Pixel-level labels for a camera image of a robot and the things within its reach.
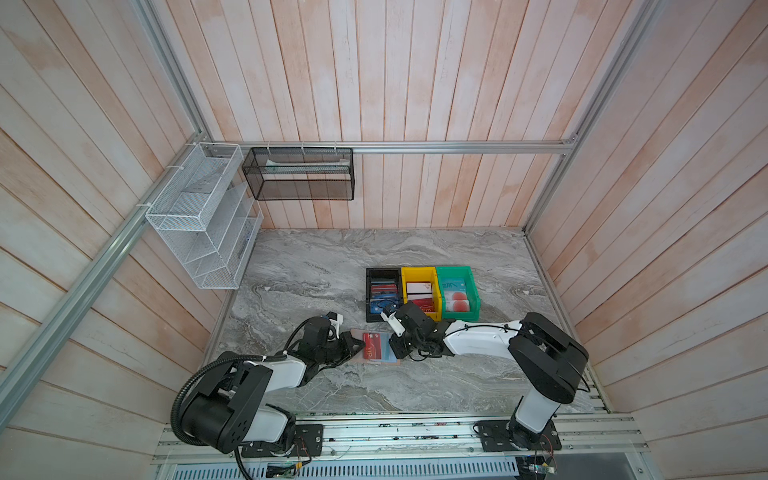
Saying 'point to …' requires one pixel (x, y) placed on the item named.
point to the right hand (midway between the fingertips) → (390, 342)
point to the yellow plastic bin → (423, 274)
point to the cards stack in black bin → (383, 293)
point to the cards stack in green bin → (456, 294)
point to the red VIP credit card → (372, 348)
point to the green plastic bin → (460, 272)
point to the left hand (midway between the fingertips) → (365, 349)
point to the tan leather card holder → (388, 355)
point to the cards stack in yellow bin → (421, 293)
